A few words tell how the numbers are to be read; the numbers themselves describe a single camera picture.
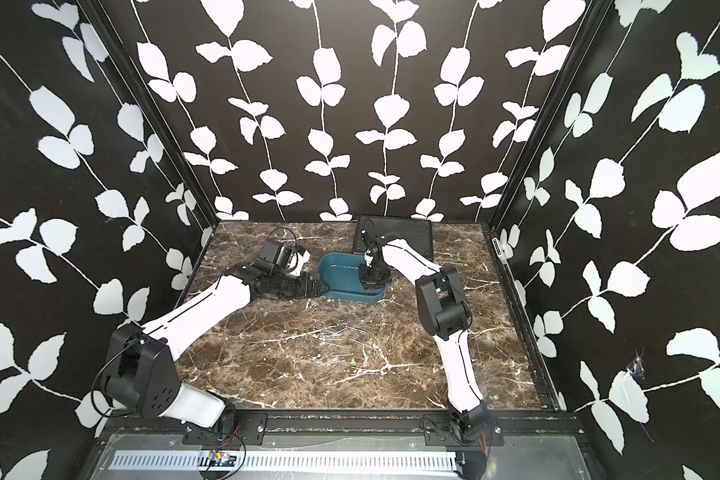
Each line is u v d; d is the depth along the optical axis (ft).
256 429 2.40
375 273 2.85
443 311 1.90
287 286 2.35
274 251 2.17
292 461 2.30
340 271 3.51
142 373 1.38
